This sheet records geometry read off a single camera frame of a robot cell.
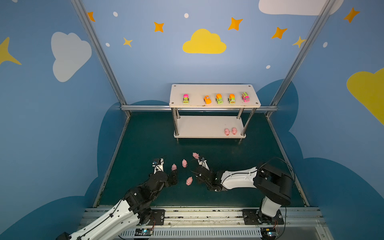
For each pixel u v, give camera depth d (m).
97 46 0.81
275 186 0.46
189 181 0.86
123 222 0.58
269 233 0.71
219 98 0.78
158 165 0.67
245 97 0.79
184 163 0.93
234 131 1.01
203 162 0.78
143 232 0.71
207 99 0.78
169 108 0.80
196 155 0.95
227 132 1.00
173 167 0.91
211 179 0.68
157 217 0.74
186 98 0.78
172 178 0.72
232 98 0.78
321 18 0.73
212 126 1.05
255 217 0.74
